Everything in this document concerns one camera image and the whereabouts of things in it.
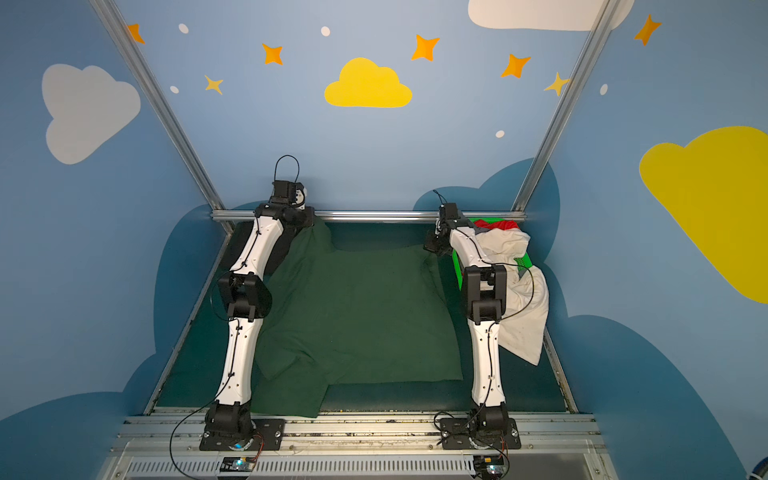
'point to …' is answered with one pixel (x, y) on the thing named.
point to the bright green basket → (522, 260)
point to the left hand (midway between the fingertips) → (314, 215)
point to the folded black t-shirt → (241, 235)
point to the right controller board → (488, 464)
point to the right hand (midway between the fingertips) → (431, 243)
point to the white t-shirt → (523, 330)
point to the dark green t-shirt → (349, 316)
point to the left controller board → (237, 464)
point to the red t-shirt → (501, 224)
